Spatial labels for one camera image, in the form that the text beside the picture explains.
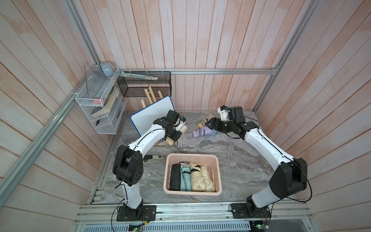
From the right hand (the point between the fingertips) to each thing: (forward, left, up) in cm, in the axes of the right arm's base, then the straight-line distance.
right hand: (208, 124), depth 84 cm
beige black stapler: (-13, +38, -17) cm, 44 cm away
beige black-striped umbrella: (-9, +23, -5) cm, 26 cm away
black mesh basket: (+34, +53, +2) cm, 63 cm away
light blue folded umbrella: (+8, -7, -19) cm, 22 cm away
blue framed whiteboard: (+2, +38, +3) cm, 39 cm away
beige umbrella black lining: (-26, +8, -14) cm, 31 cm away
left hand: (-2, +21, -9) cm, 23 cm away
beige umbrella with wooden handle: (-31, +1, -15) cm, 34 cm away
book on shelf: (+1, +63, +10) cm, 64 cm away
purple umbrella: (+7, +1, -16) cm, 17 cm away
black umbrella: (-28, +19, -16) cm, 38 cm away
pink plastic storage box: (-18, -2, -12) cm, 22 cm away
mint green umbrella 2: (-23, +13, -18) cm, 32 cm away
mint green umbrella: (-28, +15, -18) cm, 37 cm away
